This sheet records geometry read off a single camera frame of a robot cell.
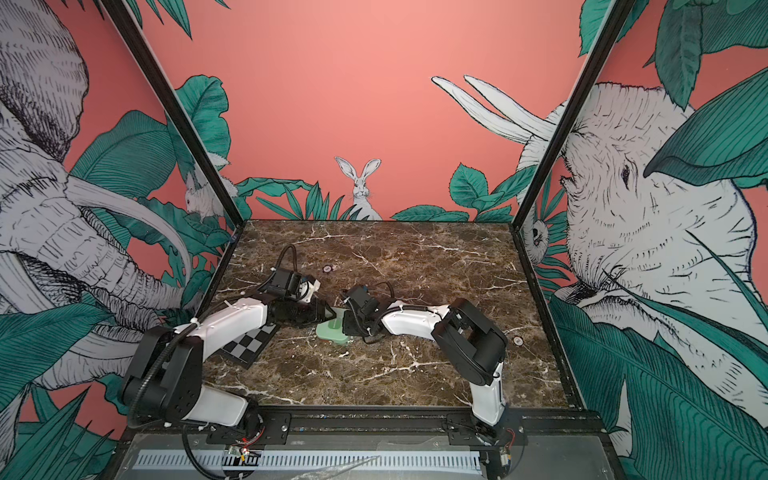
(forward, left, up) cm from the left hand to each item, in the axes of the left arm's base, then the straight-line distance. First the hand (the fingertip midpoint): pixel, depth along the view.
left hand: (332, 312), depth 88 cm
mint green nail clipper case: (-3, 0, -5) cm, 6 cm away
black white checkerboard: (-9, +24, -3) cm, 26 cm away
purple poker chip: (+22, +5, -7) cm, 23 cm away
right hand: (-3, -3, -3) cm, 5 cm away
